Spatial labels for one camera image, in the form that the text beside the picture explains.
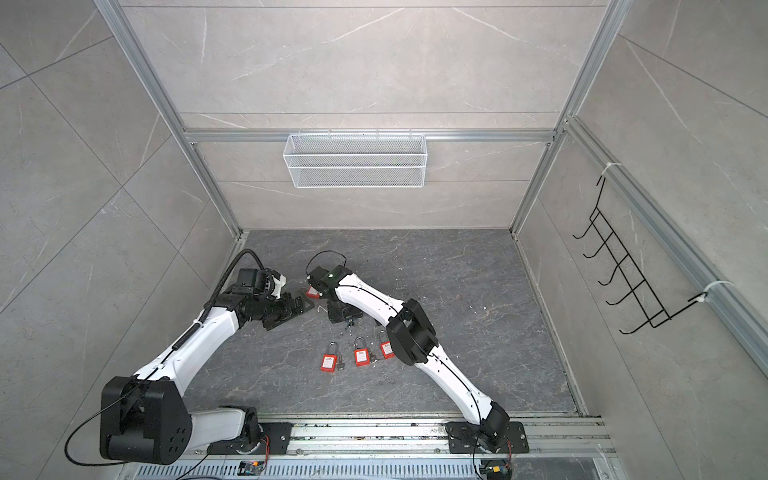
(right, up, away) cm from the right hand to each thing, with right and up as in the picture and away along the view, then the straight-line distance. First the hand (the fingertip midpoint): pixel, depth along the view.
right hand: (346, 315), depth 96 cm
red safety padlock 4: (-11, +7, +1) cm, 13 cm away
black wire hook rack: (+70, +10, -33) cm, 78 cm away
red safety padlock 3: (-3, -11, -11) cm, 16 cm away
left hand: (-11, +6, -11) cm, 17 cm away
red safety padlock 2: (+6, -9, -11) cm, 15 cm away
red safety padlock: (+14, -8, -9) cm, 18 cm away
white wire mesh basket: (+2, +52, +3) cm, 53 cm away
